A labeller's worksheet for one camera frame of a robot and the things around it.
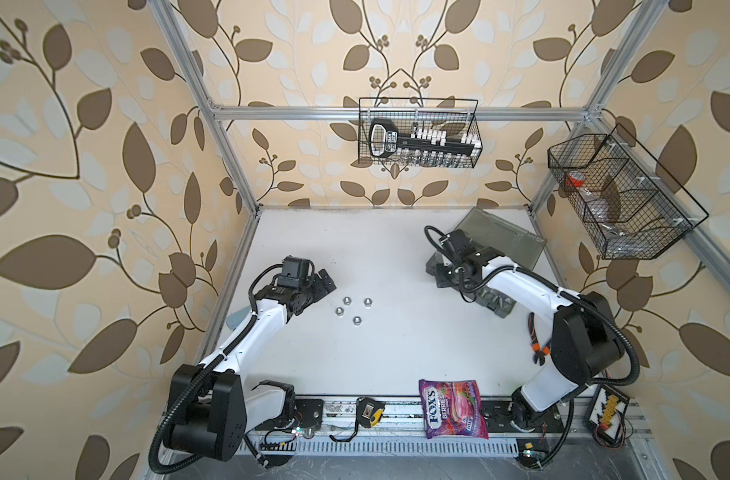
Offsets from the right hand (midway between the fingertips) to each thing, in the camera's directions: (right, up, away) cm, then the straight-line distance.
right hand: (443, 279), depth 90 cm
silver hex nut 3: (-26, -13, +1) cm, 29 cm away
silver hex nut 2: (-32, -11, +3) cm, 34 cm away
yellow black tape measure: (-22, -30, -18) cm, 42 cm away
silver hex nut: (-23, -8, +5) cm, 25 cm away
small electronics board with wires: (+36, -31, -18) cm, 51 cm away
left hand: (-36, -1, -4) cm, 36 cm away
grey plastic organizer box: (+28, +13, +24) cm, 39 cm away
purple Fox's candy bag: (-1, -30, -16) cm, 34 cm away
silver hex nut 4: (-30, -8, +6) cm, 31 cm away
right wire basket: (+43, +21, -16) cm, 50 cm away
